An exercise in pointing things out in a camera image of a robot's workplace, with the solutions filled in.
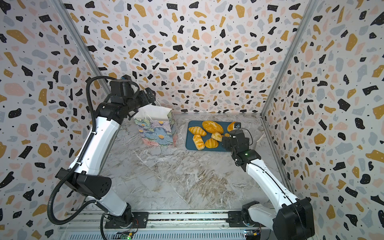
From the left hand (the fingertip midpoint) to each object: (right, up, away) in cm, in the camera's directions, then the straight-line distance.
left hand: (149, 91), depth 72 cm
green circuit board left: (-10, -68, -2) cm, 69 cm away
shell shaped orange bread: (+32, -28, +28) cm, 51 cm away
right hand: (+42, -21, +10) cm, 48 cm away
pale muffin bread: (+36, -23, +28) cm, 51 cm away
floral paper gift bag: (-1, -16, +13) cm, 21 cm away
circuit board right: (+50, -69, 0) cm, 85 cm away
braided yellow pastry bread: (+23, -27, +29) cm, 46 cm away
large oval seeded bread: (+33, -17, +35) cm, 51 cm away
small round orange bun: (+46, -17, +38) cm, 62 cm away
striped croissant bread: (+22, -19, +34) cm, 45 cm away
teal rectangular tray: (+28, -23, +34) cm, 50 cm away
